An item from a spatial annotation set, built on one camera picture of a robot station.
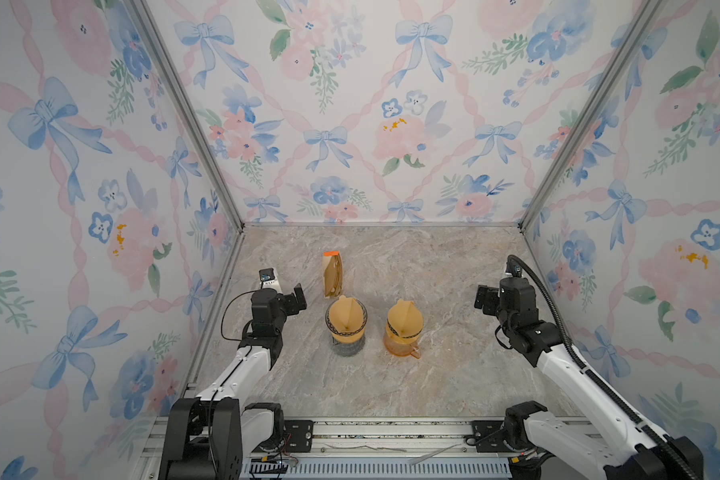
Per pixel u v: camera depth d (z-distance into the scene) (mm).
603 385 462
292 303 786
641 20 703
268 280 743
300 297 801
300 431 748
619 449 419
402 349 876
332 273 982
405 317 806
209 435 411
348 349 837
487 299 744
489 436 716
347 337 801
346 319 813
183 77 812
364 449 732
